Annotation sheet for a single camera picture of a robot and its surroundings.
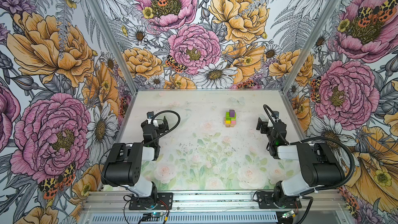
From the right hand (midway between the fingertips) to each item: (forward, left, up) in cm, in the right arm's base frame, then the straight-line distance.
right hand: (267, 122), depth 94 cm
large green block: (+5, +22, -2) cm, 23 cm away
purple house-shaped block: (+6, +21, +2) cm, 22 cm away
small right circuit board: (-45, +2, -9) cm, 46 cm away
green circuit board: (-44, +63, -10) cm, 77 cm away
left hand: (+2, +65, +2) cm, 65 cm away
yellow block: (+4, +22, -4) cm, 23 cm away
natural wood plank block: (+2, +21, -6) cm, 22 cm away
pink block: (+4, +19, -5) cm, 20 cm away
